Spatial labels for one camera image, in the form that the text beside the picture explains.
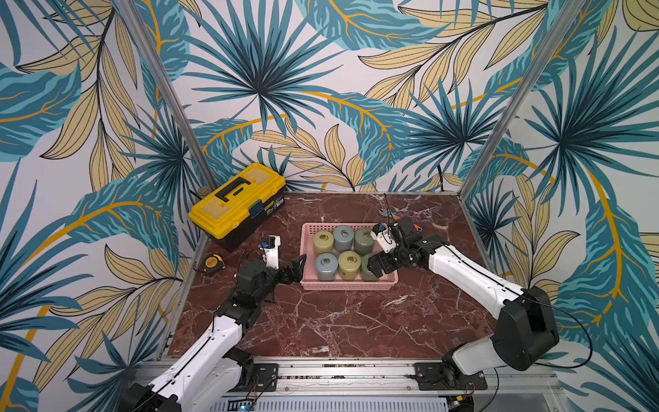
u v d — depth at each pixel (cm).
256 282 60
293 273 72
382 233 75
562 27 71
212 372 49
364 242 93
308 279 94
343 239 95
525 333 42
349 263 88
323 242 93
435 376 74
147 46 73
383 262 75
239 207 92
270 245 68
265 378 70
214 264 93
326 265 87
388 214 113
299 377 75
